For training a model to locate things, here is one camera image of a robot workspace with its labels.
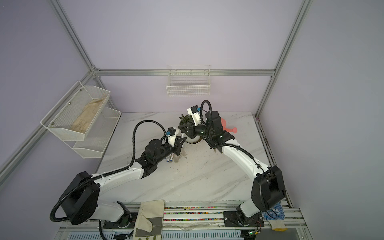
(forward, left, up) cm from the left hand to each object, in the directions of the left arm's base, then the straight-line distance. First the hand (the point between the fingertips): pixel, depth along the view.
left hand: (184, 137), depth 79 cm
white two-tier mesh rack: (+4, +57, -12) cm, 59 cm away
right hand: (+1, +2, +8) cm, 8 cm away
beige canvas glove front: (-36, +16, -21) cm, 45 cm away
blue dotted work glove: (-33, -47, -22) cm, 62 cm away
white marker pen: (-2, +1, +4) cm, 4 cm away
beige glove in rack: (+3, +53, +7) cm, 53 cm away
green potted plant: (+17, 0, -4) cm, 18 cm away
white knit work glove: (0, +6, -22) cm, 23 cm away
